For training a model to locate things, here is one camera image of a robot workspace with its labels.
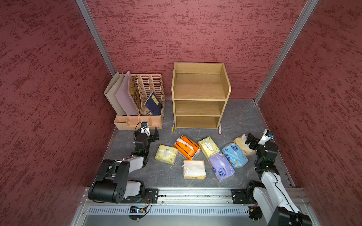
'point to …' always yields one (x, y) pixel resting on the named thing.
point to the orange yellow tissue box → (194, 169)
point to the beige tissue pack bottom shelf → (240, 141)
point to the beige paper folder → (111, 91)
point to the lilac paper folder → (124, 97)
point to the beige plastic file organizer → (147, 92)
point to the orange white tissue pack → (186, 147)
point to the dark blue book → (153, 105)
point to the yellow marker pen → (172, 128)
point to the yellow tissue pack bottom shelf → (208, 147)
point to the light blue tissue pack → (234, 155)
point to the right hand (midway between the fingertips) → (254, 136)
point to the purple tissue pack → (220, 166)
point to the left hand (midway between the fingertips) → (148, 129)
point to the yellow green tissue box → (166, 154)
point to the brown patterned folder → (135, 93)
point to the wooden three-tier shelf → (200, 91)
